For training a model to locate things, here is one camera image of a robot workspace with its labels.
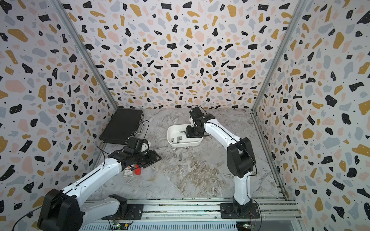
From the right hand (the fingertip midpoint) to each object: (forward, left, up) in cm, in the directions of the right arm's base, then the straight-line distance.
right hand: (188, 135), depth 90 cm
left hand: (-16, +15, -1) cm, 22 cm away
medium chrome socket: (-8, +9, -12) cm, 17 cm away
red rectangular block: (-19, +30, -11) cm, 38 cm away
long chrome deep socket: (+5, +8, -12) cm, 16 cm away
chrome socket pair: (-2, +1, -11) cm, 12 cm away
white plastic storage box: (+7, +9, -12) cm, 17 cm away
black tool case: (+13, +50, -7) cm, 52 cm away
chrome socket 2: (+11, +7, -11) cm, 17 cm away
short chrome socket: (+4, +12, -11) cm, 17 cm away
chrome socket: (-3, +10, -12) cm, 15 cm away
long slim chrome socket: (-8, +6, -13) cm, 16 cm away
